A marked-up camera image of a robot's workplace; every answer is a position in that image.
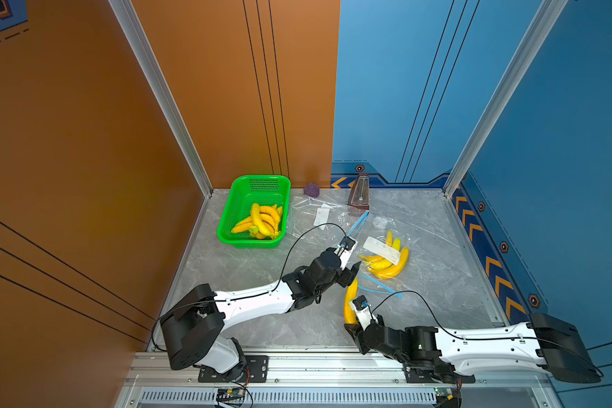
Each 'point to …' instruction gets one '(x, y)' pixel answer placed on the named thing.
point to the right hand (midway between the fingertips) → (348, 327)
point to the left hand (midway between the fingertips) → (352, 254)
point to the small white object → (380, 223)
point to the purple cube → (312, 189)
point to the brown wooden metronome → (359, 194)
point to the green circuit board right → (443, 392)
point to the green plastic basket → (264, 190)
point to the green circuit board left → (229, 392)
